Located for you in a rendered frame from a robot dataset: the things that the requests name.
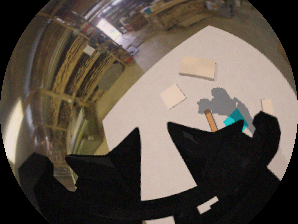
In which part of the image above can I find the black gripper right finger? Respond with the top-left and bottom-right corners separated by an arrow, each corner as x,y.
166,119 -> 243,185

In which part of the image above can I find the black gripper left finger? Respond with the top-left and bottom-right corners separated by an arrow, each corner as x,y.
65,128 -> 142,201

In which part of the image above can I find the beige flat square tile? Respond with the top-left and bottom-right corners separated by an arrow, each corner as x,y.
261,99 -> 273,116

